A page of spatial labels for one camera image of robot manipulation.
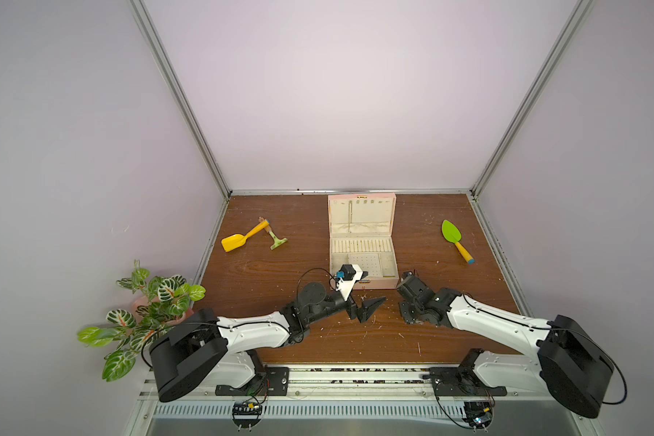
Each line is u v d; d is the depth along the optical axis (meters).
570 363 0.41
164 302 0.61
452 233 1.07
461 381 0.66
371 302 0.65
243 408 0.72
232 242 1.03
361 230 0.97
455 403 0.71
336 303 0.64
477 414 0.70
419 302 0.65
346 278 0.63
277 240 1.04
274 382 0.73
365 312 0.64
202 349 0.43
